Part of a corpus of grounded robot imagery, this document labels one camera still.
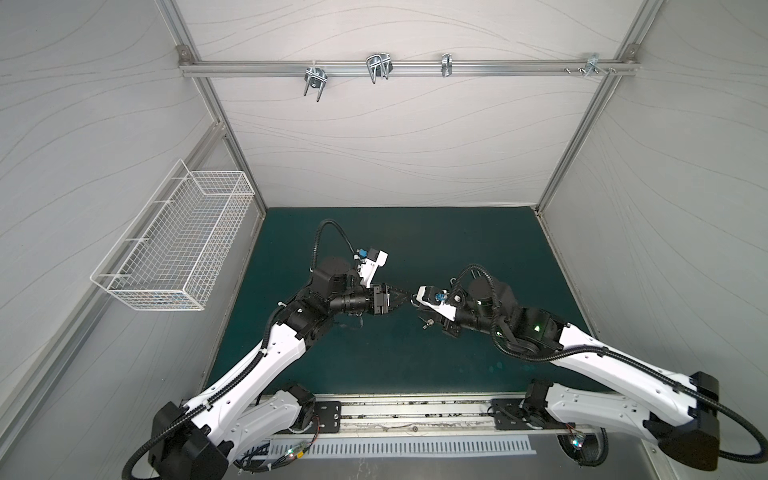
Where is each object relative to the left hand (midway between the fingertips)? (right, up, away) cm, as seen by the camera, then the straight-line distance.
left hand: (411, 293), depth 67 cm
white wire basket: (-56, +8, 0) cm, 57 cm away
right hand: (+5, 0, +2) cm, 5 cm away
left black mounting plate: (-21, -32, +7) cm, 39 cm away
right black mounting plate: (+24, -31, +4) cm, 39 cm away
